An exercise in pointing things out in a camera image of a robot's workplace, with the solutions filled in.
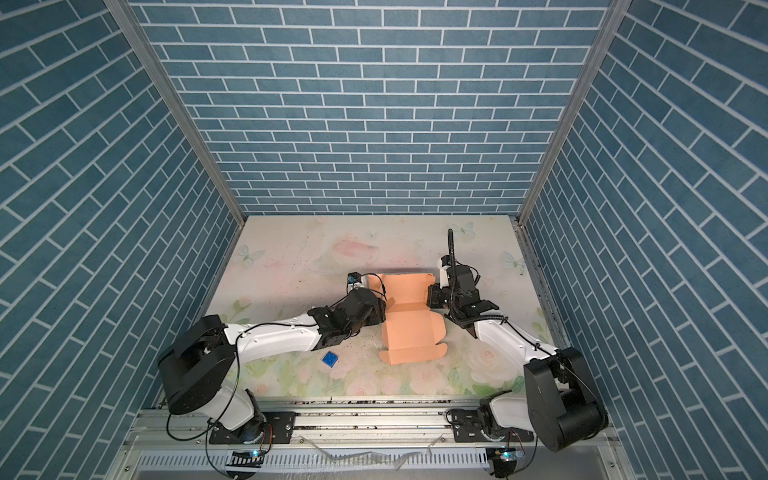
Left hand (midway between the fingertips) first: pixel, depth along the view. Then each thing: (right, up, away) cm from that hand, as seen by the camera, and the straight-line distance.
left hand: (382, 307), depth 87 cm
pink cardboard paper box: (+9, -8, +2) cm, 12 cm away
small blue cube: (-14, -14, -4) cm, 20 cm away
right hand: (+14, +6, +2) cm, 15 cm away
